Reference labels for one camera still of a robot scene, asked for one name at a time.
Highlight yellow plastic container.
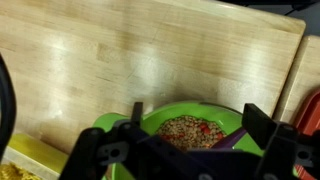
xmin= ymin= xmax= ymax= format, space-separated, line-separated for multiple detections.
xmin=0 ymin=133 xmax=69 ymax=180

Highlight lentil food in bowl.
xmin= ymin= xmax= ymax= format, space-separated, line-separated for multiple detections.
xmin=156 ymin=115 xmax=228 ymax=152

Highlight purple spoon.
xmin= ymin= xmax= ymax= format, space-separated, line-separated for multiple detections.
xmin=211 ymin=128 xmax=248 ymax=150

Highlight green bowl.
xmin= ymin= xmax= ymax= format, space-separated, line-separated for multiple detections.
xmin=92 ymin=101 xmax=299 ymax=180

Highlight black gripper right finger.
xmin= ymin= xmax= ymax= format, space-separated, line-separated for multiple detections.
xmin=241 ymin=103 xmax=320 ymax=180

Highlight yellow cloth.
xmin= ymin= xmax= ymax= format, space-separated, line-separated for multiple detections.
xmin=0 ymin=162 xmax=43 ymax=180

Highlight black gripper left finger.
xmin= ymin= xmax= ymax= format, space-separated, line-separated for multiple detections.
xmin=59 ymin=101 xmax=151 ymax=180

